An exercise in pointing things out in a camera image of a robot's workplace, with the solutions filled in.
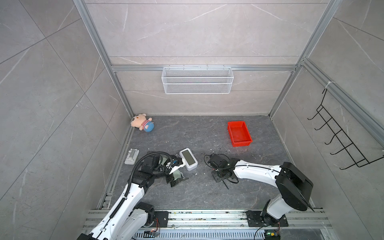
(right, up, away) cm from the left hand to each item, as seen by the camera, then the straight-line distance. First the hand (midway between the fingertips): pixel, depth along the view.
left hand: (182, 164), depth 76 cm
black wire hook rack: (+73, +7, -16) cm, 75 cm away
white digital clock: (+3, -1, +15) cm, 15 cm away
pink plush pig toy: (-33, +24, +31) cm, 51 cm away
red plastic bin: (+40, +15, +37) cm, 57 cm away
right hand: (+20, -8, +13) cm, 25 cm away
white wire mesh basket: (+6, +52, +25) cm, 58 cm away
